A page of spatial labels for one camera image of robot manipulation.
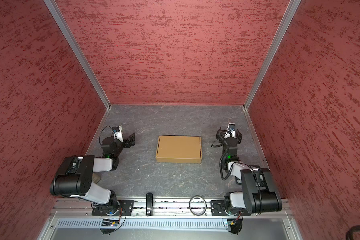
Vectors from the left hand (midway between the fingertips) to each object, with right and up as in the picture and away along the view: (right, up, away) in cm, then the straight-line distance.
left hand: (128, 135), depth 94 cm
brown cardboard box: (+33, -8, -4) cm, 34 cm away
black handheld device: (+18, -29, -20) cm, 40 cm away
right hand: (+62, +4, -5) cm, 63 cm away
